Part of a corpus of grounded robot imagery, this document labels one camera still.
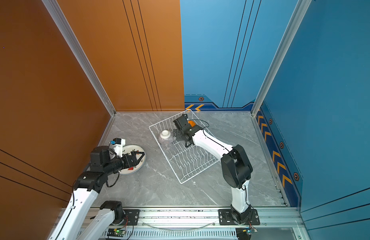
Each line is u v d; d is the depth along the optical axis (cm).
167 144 89
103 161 57
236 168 50
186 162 89
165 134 97
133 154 66
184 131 68
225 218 72
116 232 71
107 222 59
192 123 70
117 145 67
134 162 65
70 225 42
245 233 70
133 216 74
